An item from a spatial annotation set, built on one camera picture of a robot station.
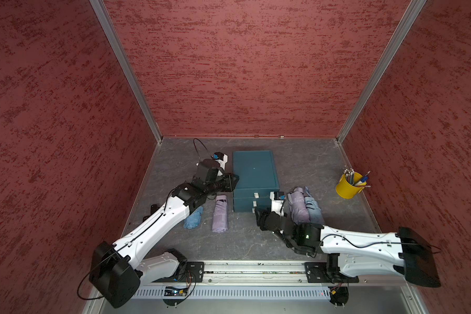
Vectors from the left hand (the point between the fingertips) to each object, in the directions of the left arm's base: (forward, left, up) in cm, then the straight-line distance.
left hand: (235, 182), depth 77 cm
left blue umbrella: (-9, +19, -17) cm, 27 cm away
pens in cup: (+7, -51, -4) cm, 52 cm away
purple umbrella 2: (-2, -29, -17) cm, 34 cm away
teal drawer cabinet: (+2, -9, +1) cm, 10 cm away
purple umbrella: (-9, +7, -18) cm, 21 cm away
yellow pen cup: (+4, -53, -14) cm, 55 cm away
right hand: (-10, -10, -8) cm, 16 cm away
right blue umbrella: (-6, -36, -16) cm, 40 cm away
